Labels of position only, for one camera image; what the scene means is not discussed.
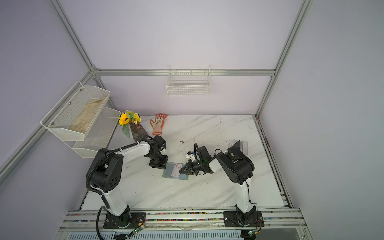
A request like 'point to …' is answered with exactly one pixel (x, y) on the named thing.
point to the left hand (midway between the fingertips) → (164, 169)
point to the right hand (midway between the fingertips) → (178, 175)
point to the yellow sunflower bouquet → (125, 118)
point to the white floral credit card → (175, 171)
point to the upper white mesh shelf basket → (76, 114)
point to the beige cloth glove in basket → (86, 116)
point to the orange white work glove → (158, 124)
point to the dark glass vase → (138, 131)
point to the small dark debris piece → (181, 141)
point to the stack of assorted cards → (237, 144)
